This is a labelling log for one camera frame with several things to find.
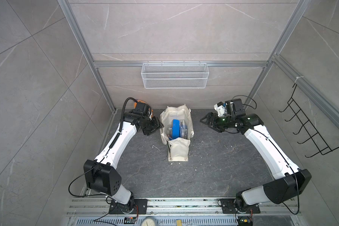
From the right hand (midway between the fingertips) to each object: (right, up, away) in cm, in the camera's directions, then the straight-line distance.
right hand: (205, 122), depth 75 cm
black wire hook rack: (+48, -8, -11) cm, 49 cm away
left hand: (-24, -2, +5) cm, 25 cm away
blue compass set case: (-16, -4, +23) cm, 29 cm away
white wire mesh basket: (-19, +34, +26) cm, 47 cm away
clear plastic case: (-11, -5, +21) cm, 24 cm away
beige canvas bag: (-14, -16, +7) cm, 23 cm away
